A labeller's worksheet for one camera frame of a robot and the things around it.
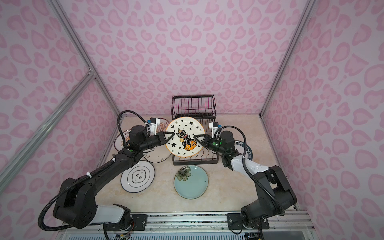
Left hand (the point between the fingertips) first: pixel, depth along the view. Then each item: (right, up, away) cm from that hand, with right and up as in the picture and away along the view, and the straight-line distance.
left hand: (175, 132), depth 78 cm
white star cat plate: (+4, -6, 0) cm, 7 cm away
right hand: (+10, -3, 0) cm, 10 cm away
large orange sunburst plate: (-43, -8, +26) cm, 51 cm away
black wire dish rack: (+16, +19, +44) cm, 50 cm away
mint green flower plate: (+8, -29, +8) cm, 31 cm away
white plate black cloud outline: (-23, -27, +10) cm, 37 cm away
